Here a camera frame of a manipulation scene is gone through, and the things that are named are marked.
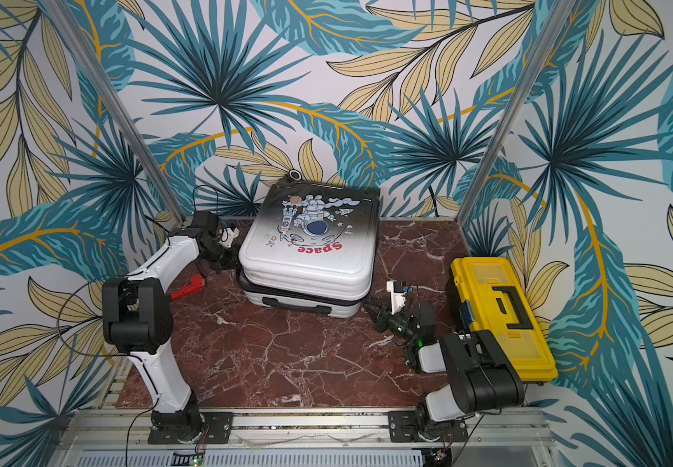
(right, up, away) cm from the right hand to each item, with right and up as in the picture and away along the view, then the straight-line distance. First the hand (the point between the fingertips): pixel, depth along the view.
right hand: (365, 303), depth 86 cm
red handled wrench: (-56, +5, +12) cm, 57 cm away
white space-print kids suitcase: (-15, +17, -4) cm, 23 cm away
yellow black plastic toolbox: (+34, +2, -8) cm, 35 cm away
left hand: (-39, +11, +8) cm, 41 cm away
